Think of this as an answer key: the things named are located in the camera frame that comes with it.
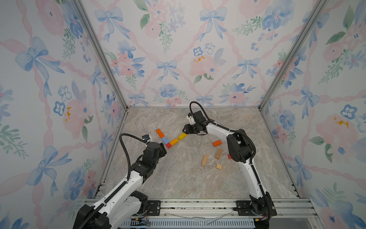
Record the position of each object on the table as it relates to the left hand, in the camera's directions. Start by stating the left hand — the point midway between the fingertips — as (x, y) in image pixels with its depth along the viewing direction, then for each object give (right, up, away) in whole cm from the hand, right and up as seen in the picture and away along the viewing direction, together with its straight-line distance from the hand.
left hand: (160, 144), depth 84 cm
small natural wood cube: (+36, -14, +4) cm, 38 cm away
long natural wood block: (+27, -11, +6) cm, 30 cm away
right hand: (+15, +7, +20) cm, 26 cm away
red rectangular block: (+35, -3, -18) cm, 40 cm away
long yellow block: (+13, +3, +17) cm, 22 cm away
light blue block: (+1, 0, +16) cm, 16 cm away
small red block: (+4, -3, +13) cm, 14 cm away
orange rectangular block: (+36, -1, +11) cm, 38 cm away
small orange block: (-3, +5, +19) cm, 20 cm away
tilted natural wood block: (+37, -7, +8) cm, 38 cm away
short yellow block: (+7, 0, +15) cm, 16 cm away
